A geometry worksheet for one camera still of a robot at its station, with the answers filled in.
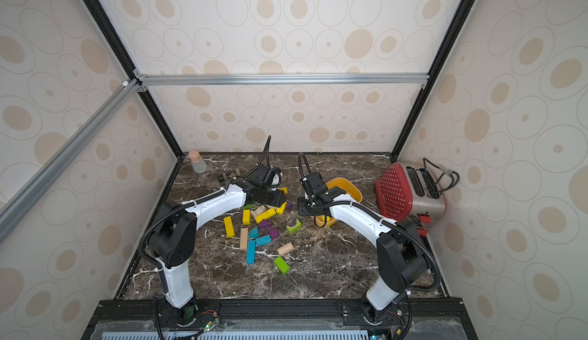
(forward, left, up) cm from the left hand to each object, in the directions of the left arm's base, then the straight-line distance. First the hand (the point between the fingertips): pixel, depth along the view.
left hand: (287, 197), depth 91 cm
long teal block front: (-19, +14, -10) cm, 25 cm away
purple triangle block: (-7, +10, -10) cm, 15 cm away
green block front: (-24, +1, -9) cm, 26 cm away
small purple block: (+1, 0, -10) cm, 10 cm away
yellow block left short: (-9, +24, -9) cm, 27 cm away
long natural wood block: (-14, +17, -9) cm, 24 cm away
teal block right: (-14, +10, -11) cm, 20 cm away
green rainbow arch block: (-10, -2, -9) cm, 14 cm away
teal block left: (-11, +14, -9) cm, 20 cm away
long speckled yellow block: (-4, +10, -8) cm, 13 cm away
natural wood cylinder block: (-18, +1, -9) cm, 20 cm away
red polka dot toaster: (-2, -44, +7) cm, 44 cm away
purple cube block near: (-11, +6, -10) cm, 16 cm away
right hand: (-4, -9, 0) cm, 10 cm away
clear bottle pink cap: (+24, +45, -9) cm, 52 cm away
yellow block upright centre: (-1, +3, -9) cm, 9 cm away
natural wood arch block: (-2, +14, -8) cm, 17 cm away
